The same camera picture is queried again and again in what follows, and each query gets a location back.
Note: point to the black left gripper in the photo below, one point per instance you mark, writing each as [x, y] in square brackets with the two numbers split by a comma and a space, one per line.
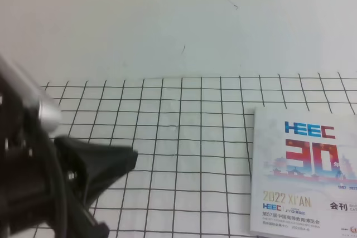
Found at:
[34, 188]

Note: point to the HEEC exhibition catalogue book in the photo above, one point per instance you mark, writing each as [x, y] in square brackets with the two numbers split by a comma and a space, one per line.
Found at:
[303, 174]

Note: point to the white grid tablecloth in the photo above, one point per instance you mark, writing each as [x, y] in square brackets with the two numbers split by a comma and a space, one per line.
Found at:
[194, 140]

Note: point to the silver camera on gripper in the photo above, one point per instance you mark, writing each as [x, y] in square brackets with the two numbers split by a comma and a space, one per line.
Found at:
[31, 95]

